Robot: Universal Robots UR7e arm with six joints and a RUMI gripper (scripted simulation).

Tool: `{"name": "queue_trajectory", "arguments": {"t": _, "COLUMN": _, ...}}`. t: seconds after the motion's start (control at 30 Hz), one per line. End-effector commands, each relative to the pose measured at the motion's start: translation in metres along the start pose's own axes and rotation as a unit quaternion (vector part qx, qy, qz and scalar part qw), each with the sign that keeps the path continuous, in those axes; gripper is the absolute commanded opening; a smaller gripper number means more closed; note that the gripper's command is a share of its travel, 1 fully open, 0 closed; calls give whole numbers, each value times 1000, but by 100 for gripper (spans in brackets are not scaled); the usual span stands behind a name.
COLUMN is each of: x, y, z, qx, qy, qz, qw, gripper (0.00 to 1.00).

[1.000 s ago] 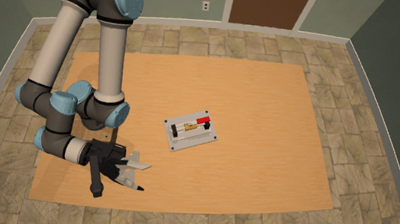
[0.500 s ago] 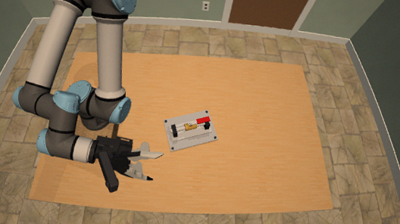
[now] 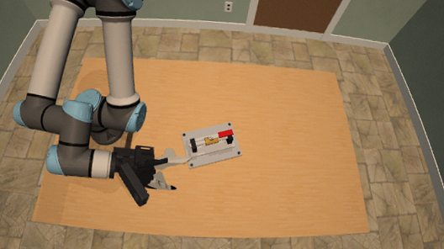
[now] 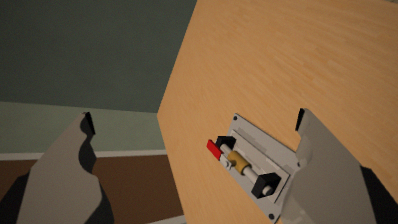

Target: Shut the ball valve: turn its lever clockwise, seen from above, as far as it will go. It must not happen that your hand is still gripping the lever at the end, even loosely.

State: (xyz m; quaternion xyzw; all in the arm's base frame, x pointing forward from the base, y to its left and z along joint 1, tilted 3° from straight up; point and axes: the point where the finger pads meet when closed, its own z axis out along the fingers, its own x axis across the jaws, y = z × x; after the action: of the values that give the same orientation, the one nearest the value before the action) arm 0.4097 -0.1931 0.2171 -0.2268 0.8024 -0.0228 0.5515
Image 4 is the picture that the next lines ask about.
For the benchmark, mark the grey metal mounting plate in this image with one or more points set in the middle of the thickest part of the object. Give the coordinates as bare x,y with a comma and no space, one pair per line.
275,150

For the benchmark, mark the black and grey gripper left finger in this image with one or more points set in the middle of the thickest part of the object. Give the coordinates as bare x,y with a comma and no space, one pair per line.
60,187

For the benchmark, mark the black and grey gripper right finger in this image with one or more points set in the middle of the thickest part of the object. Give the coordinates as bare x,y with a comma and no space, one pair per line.
333,187

